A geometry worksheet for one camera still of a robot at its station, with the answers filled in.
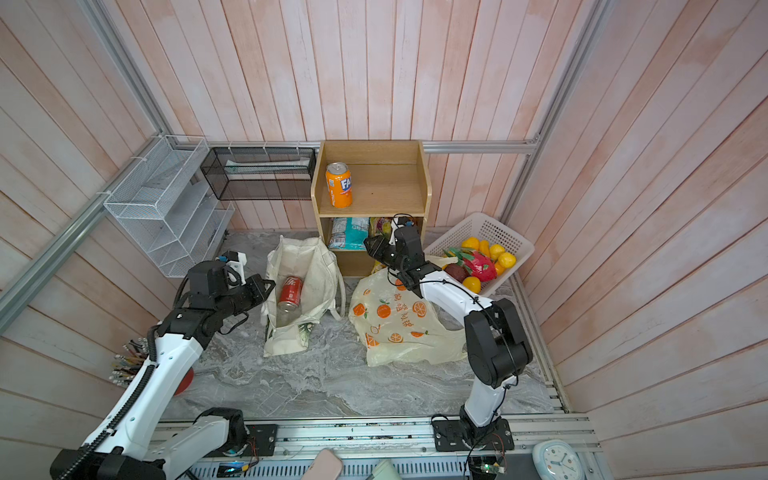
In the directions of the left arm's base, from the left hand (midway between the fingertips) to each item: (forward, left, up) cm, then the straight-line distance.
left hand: (276, 288), depth 77 cm
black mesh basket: (+36, +10, +11) cm, 39 cm away
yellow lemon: (+21, -71, -14) cm, 76 cm away
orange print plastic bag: (-1, -33, -19) cm, 38 cm away
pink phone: (-37, -14, -20) cm, 44 cm away
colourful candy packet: (+26, -27, -2) cm, 38 cm away
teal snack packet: (+22, -17, -2) cm, 28 cm away
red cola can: (+9, +2, -16) cm, 19 cm away
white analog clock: (-36, -69, -19) cm, 80 cm away
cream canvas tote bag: (+14, -6, -6) cm, 17 cm away
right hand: (+17, -23, 0) cm, 28 cm away
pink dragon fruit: (+17, -61, -13) cm, 65 cm away
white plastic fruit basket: (+37, -69, -15) cm, 80 cm away
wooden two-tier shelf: (+34, -31, +9) cm, 47 cm away
